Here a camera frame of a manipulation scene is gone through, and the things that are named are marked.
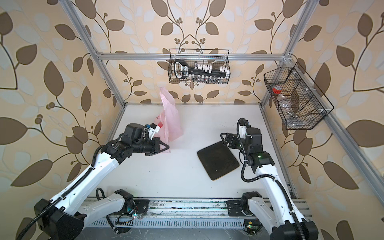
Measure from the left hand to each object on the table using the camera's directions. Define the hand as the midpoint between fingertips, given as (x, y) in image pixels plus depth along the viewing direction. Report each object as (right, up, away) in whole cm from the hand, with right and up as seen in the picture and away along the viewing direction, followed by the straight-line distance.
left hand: (170, 146), depth 71 cm
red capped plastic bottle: (+61, +30, +17) cm, 70 cm away
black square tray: (+26, -12, +18) cm, 34 cm away
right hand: (+30, +4, +7) cm, 31 cm away
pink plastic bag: (-3, +10, +11) cm, 16 cm away
